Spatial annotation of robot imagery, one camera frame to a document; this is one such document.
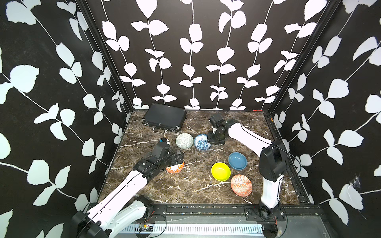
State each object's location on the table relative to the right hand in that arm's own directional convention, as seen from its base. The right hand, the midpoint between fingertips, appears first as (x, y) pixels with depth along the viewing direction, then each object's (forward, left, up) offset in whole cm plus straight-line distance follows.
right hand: (207, 139), depth 90 cm
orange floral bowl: (-15, +19, -9) cm, 26 cm away
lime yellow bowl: (-17, -8, -9) cm, 20 cm away
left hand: (-12, +17, +4) cm, 21 cm away
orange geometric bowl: (-24, -19, -10) cm, 32 cm away
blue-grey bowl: (-8, -20, -11) cm, 24 cm away
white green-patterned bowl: (+4, +15, -7) cm, 17 cm away
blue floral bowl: (0, +4, -4) cm, 5 cm away
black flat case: (+25, +33, -8) cm, 42 cm away
